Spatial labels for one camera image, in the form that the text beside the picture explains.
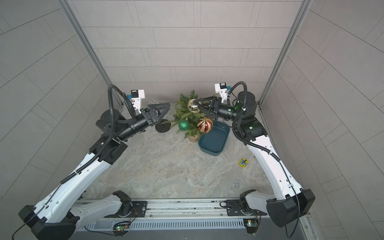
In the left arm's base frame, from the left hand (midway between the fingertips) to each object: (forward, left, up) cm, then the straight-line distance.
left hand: (172, 108), depth 54 cm
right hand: (+2, -9, -1) cm, 9 cm away
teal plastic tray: (+10, -21, -41) cm, 47 cm away
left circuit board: (-33, +25, -42) cm, 59 cm away
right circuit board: (-32, -35, -44) cm, 65 cm away
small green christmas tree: (+11, -2, -15) cm, 18 cm away
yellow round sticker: (-3, -36, -42) cm, 56 cm away
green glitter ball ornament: (+3, -3, -14) cm, 15 cm away
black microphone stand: (+23, +14, -44) cm, 51 cm away
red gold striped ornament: (+3, -13, -14) cm, 19 cm away
